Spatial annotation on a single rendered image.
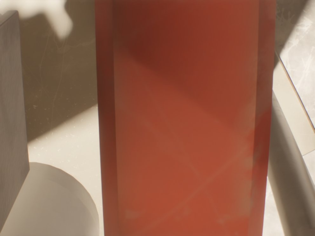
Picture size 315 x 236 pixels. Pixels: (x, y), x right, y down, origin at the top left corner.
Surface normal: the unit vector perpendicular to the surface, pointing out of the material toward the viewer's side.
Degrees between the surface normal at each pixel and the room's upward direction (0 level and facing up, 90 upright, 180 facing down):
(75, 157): 0
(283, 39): 0
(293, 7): 0
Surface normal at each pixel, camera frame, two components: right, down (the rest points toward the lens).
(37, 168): 0.18, -0.95
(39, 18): -0.03, 0.35
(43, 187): 0.37, -0.87
